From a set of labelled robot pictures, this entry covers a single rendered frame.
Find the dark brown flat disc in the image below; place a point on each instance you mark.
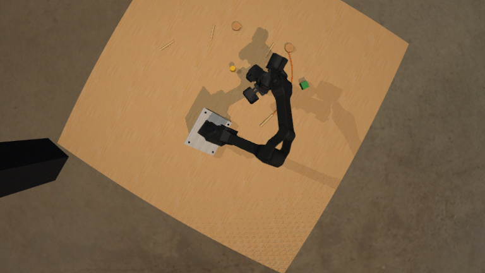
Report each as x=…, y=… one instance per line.
x=236, y=26

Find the green block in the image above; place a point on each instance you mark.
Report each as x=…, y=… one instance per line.
x=304, y=85

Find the round wooden button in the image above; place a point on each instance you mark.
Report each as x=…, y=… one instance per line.
x=289, y=48

